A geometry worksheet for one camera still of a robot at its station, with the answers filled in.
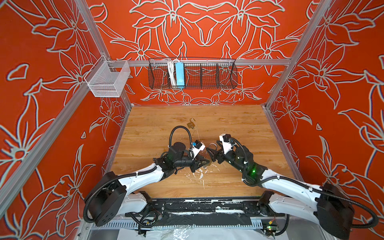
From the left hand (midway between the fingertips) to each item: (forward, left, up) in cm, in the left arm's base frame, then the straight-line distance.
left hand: (208, 160), depth 74 cm
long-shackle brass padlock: (-1, -1, +2) cm, 3 cm away
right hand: (+7, -1, +4) cm, 8 cm away
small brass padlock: (+34, +11, -14) cm, 38 cm away
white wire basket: (+45, +65, +16) cm, 81 cm away
